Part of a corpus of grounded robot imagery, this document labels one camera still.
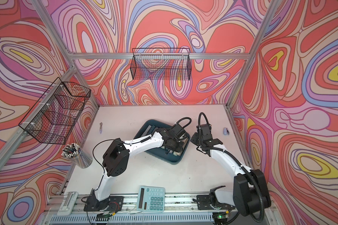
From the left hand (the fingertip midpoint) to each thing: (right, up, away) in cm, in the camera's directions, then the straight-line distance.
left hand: (184, 150), depth 87 cm
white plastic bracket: (-63, -26, -15) cm, 69 cm away
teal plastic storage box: (-16, -1, 0) cm, 16 cm away
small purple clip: (-62, +13, +19) cm, 66 cm away
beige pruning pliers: (-4, -2, -1) cm, 5 cm away
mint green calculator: (-19, -23, -14) cm, 32 cm away
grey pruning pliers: (-26, +11, +13) cm, 31 cm away
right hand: (+7, +5, +1) cm, 9 cm away
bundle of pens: (-61, +2, -13) cm, 62 cm away
